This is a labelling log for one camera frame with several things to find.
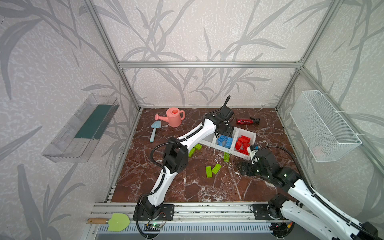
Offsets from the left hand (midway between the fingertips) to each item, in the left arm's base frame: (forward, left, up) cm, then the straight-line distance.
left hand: (230, 127), depth 91 cm
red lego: (-1, -12, -11) cm, 17 cm away
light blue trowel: (+12, +50, -13) cm, 54 cm away
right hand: (-20, -5, -2) cm, 21 cm away
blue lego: (-2, +4, -9) cm, 10 cm away
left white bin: (-4, +12, -10) cm, 16 cm away
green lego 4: (-23, +13, -13) cm, 29 cm away
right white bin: (+2, -9, -7) cm, 11 cm away
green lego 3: (-13, +1, -13) cm, 19 cm away
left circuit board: (-49, +41, -16) cm, 66 cm away
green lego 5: (-20, +8, -14) cm, 26 cm away
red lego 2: (-7, -6, -10) cm, 14 cm away
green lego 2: (-10, +24, -13) cm, 29 cm away
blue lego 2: (-4, -1, -10) cm, 11 cm away
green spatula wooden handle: (-48, +57, -14) cm, 76 cm away
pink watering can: (+12, +37, -5) cm, 39 cm away
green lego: (-7, +19, -12) cm, 24 cm away
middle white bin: (-9, +4, -11) cm, 14 cm away
